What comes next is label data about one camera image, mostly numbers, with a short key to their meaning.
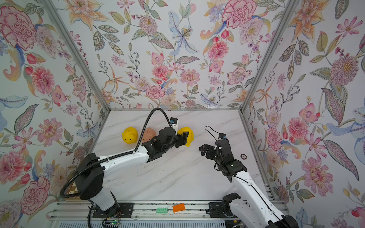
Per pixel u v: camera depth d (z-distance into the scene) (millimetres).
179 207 750
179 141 729
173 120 699
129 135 948
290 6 695
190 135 818
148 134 944
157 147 624
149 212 752
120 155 508
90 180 441
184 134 749
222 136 715
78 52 867
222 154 598
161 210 735
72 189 785
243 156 937
